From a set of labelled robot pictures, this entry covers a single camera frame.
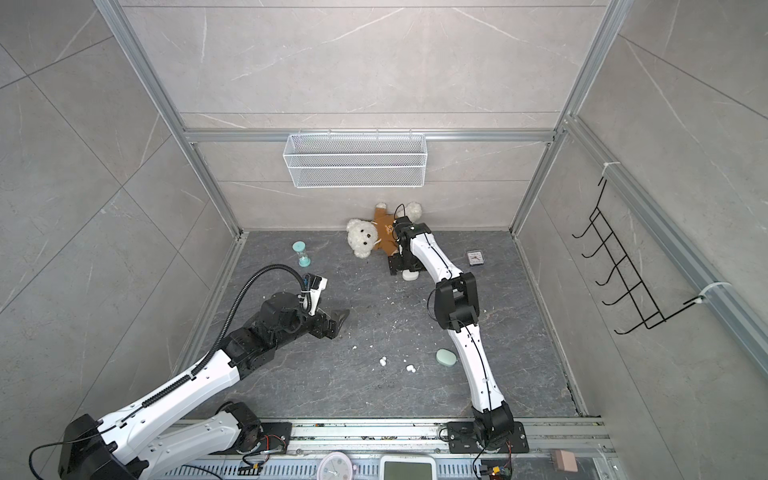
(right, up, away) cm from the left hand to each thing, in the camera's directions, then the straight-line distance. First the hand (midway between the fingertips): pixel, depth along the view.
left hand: (334, 299), depth 76 cm
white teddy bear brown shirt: (+6, +18, +30) cm, 36 cm away
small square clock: (+47, +10, +33) cm, 58 cm away
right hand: (+21, +7, +29) cm, 37 cm away
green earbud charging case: (+31, -19, +10) cm, 38 cm away
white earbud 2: (+21, -21, +8) cm, 30 cm away
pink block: (+56, -37, -8) cm, 67 cm away
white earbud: (+13, -20, +9) cm, 25 cm away
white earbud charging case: (+22, +4, +27) cm, 35 cm away
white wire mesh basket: (-8, +44, +24) cm, 51 cm away
